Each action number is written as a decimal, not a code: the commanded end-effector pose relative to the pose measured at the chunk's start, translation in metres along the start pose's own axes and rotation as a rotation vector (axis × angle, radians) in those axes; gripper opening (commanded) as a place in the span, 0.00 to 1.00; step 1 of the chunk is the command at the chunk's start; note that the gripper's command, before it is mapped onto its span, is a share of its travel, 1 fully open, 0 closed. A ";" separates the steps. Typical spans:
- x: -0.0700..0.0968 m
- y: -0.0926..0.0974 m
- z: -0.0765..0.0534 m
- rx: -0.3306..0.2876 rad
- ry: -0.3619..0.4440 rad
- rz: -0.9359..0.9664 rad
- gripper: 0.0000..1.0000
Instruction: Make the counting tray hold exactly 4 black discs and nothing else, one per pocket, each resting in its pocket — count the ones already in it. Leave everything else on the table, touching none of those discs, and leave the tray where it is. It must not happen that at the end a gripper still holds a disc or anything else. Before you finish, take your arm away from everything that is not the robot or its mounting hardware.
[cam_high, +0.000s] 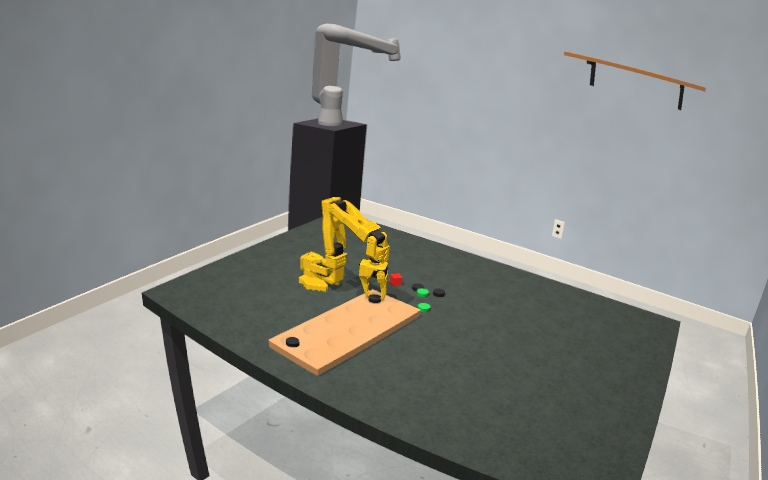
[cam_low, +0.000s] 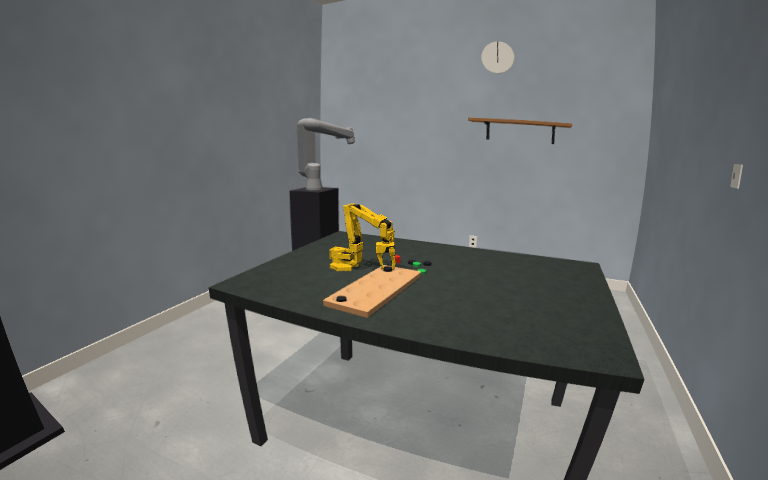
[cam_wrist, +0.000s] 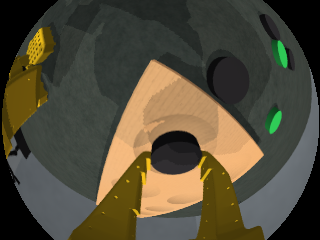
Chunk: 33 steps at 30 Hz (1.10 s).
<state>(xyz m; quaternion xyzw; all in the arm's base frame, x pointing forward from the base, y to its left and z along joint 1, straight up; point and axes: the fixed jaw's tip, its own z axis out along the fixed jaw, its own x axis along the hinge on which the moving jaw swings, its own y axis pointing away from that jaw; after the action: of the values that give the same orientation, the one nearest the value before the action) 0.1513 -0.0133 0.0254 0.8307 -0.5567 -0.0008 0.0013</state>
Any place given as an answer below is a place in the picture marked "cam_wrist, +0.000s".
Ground green disc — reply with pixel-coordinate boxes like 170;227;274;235
265;107;282;134
272;40;287;68

